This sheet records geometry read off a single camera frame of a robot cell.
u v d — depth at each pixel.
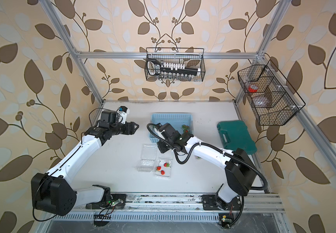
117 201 0.74
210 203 0.73
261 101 0.73
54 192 0.39
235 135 0.96
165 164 0.87
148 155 0.92
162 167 0.87
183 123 1.08
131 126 0.74
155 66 0.84
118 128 0.68
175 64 0.81
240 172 0.43
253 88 0.81
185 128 1.04
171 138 0.62
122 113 0.74
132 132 0.74
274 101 0.73
